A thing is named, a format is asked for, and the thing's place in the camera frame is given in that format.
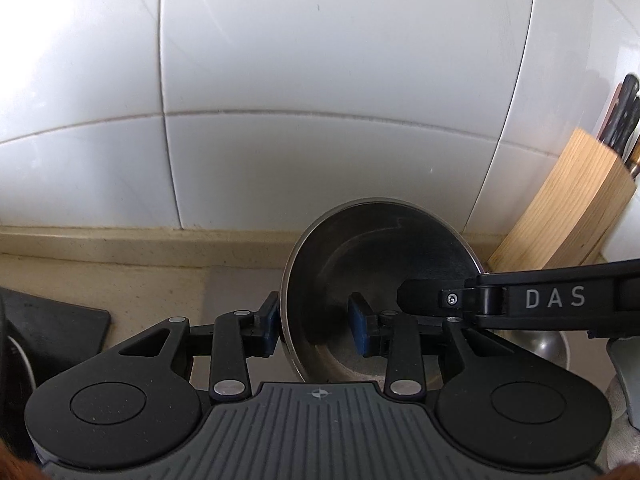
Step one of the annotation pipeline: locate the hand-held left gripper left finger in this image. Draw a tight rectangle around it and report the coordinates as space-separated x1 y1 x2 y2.
120 291 281 402

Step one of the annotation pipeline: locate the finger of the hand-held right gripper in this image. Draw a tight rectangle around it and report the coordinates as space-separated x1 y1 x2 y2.
397 272 506 318

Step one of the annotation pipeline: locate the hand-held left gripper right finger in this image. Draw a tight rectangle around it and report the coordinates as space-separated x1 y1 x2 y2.
348 292 506 397

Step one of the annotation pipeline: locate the small steel bowl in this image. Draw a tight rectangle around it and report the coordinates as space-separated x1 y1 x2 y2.
497 329 571 370

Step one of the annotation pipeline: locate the large steel bowl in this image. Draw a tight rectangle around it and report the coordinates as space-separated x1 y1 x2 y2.
279 200 483 383

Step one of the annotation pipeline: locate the person's right hand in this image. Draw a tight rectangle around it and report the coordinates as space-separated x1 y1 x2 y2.
607 337 640 428

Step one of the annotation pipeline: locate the wooden knife block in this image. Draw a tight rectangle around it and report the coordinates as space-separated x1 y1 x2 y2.
487 127 637 273

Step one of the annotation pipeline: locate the black glass gas stove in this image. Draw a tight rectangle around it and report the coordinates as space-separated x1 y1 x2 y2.
0 286 111 396

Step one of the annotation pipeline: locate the black handled knife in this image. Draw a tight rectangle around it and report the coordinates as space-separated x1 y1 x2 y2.
597 74 640 155

